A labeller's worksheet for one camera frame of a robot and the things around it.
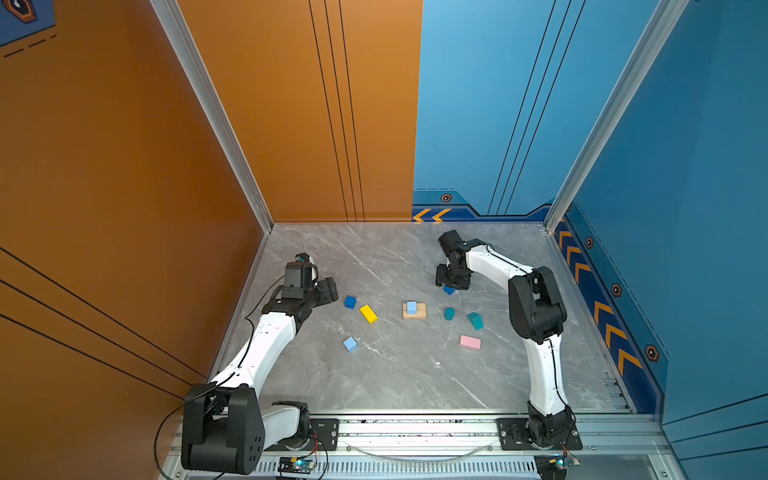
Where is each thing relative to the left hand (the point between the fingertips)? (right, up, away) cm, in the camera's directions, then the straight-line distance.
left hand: (324, 283), depth 87 cm
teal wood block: (+46, -12, +6) cm, 48 cm away
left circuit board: (-2, -42, -17) cm, 45 cm away
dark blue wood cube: (+39, -4, +12) cm, 41 cm away
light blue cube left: (+8, -18, -1) cm, 19 cm away
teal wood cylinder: (+38, -11, +8) cm, 41 cm away
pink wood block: (+43, -17, 0) cm, 47 cm away
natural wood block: (+29, -10, +7) cm, 32 cm away
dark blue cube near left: (+6, -7, +9) cm, 13 cm away
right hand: (+37, -2, +14) cm, 40 cm away
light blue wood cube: (+26, -8, +5) cm, 28 cm away
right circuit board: (+61, -40, -17) cm, 75 cm away
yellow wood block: (+13, -11, +7) cm, 18 cm away
